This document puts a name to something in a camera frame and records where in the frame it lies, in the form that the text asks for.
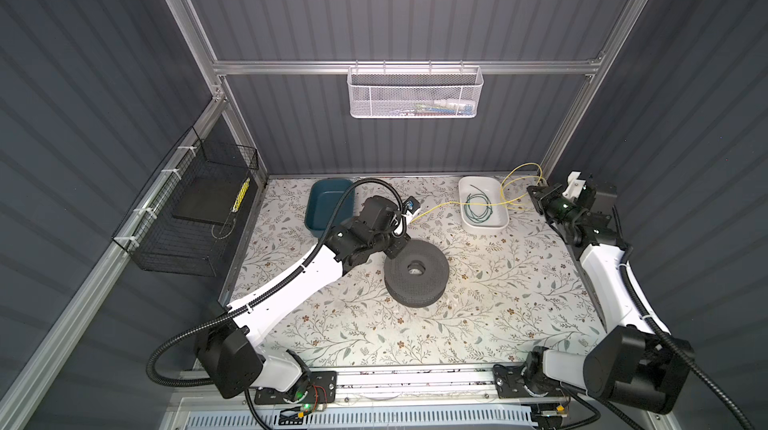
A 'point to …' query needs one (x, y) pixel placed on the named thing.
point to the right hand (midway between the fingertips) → (533, 187)
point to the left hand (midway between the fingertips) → (400, 226)
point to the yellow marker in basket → (240, 197)
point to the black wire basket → (183, 222)
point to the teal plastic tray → (321, 201)
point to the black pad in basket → (210, 199)
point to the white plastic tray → (499, 219)
